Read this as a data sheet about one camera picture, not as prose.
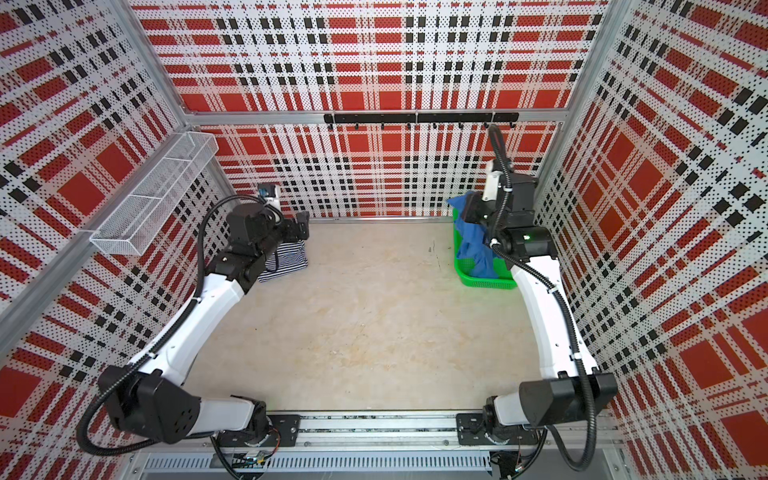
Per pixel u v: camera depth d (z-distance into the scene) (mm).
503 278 968
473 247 737
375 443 733
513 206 500
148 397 389
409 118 883
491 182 612
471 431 720
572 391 386
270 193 643
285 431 736
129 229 690
